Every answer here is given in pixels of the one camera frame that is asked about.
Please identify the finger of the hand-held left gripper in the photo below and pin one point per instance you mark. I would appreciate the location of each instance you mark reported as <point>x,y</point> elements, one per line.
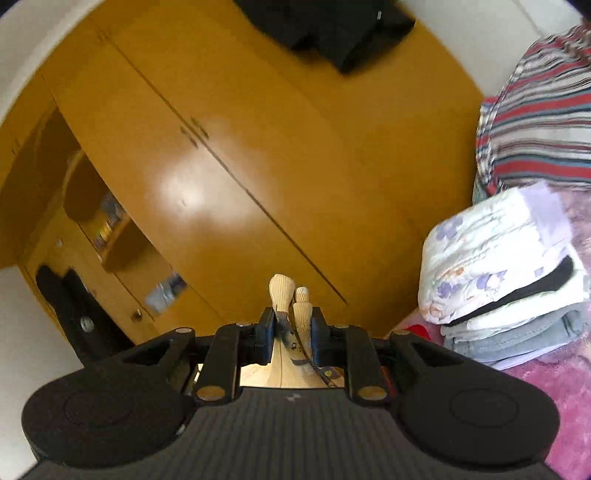
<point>74,304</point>

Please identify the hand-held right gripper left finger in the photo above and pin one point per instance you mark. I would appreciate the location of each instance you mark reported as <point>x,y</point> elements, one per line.
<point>268,337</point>

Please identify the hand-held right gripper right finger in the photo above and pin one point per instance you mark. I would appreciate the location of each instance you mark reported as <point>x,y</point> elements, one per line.
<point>318,341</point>

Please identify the yellow printed pants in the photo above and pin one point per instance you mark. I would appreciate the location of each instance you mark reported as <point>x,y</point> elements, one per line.
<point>281,295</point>

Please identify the stack of pale folded clothes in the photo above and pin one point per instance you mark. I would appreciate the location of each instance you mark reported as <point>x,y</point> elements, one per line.
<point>475,258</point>

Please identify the black hanging clothes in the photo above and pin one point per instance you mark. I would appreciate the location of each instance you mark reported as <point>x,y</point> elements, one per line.
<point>332,32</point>

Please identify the row of colourful books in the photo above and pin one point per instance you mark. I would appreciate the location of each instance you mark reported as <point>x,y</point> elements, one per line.
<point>108,221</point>

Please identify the red cloth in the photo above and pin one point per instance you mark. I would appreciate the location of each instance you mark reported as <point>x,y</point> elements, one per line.
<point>411,331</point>

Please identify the yellow wooden wardrobe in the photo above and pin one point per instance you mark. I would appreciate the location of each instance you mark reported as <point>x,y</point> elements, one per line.
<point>231,138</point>

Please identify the pink plush blanket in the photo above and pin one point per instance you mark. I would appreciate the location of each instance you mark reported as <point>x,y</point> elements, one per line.
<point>572,415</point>

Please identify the red blue striped pillow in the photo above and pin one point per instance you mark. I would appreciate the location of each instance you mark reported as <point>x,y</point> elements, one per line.
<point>540,115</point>

